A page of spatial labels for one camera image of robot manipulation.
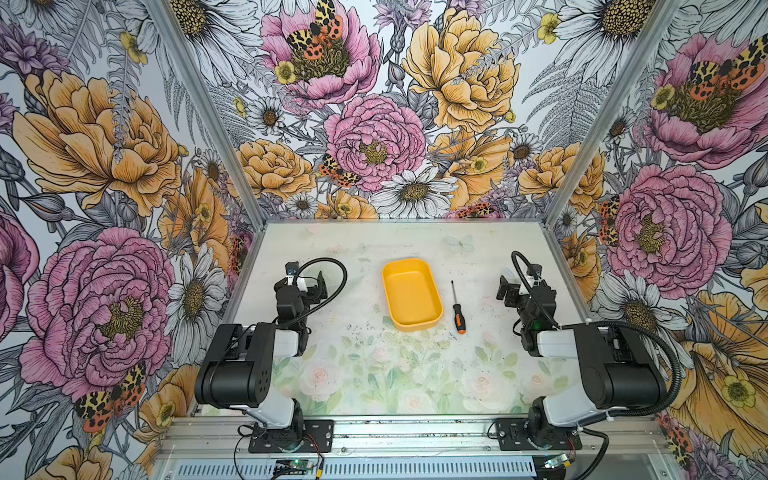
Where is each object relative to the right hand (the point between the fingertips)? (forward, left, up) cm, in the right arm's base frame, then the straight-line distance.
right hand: (516, 285), depth 94 cm
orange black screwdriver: (-8, +18, -6) cm, 21 cm away
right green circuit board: (-44, +1, -8) cm, 45 cm away
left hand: (+2, +65, +2) cm, 65 cm away
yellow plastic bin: (+1, +32, -6) cm, 32 cm away
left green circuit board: (-44, +62, -7) cm, 76 cm away
